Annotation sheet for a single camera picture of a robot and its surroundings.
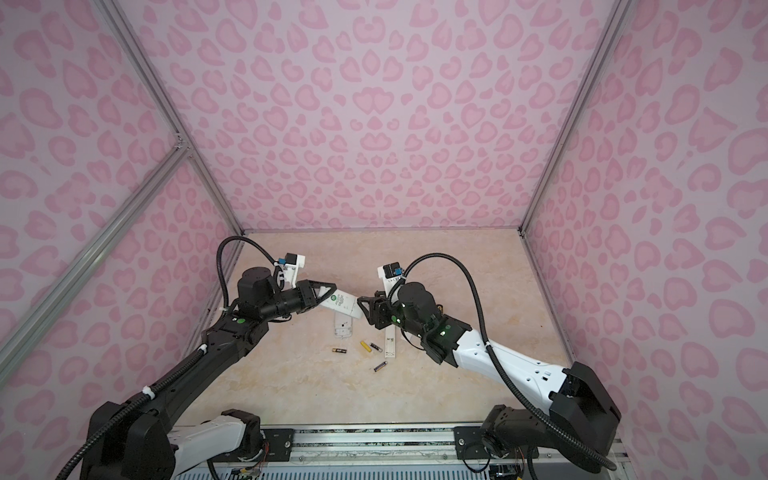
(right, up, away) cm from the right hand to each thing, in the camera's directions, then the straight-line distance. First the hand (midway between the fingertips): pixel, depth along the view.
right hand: (366, 297), depth 74 cm
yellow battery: (-2, -17, +16) cm, 24 cm away
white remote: (-6, -2, +2) cm, 7 cm away
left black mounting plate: (-22, -36, +1) cm, 42 cm away
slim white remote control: (+6, -15, +14) cm, 21 cm away
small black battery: (+3, -21, +12) cm, 25 cm away
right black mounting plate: (+25, -36, 0) cm, 44 cm away
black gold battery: (-9, -18, +14) cm, 25 cm away
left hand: (-8, +3, +1) cm, 8 cm away
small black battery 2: (+2, -17, +15) cm, 23 cm away
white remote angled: (-9, -12, +19) cm, 24 cm away
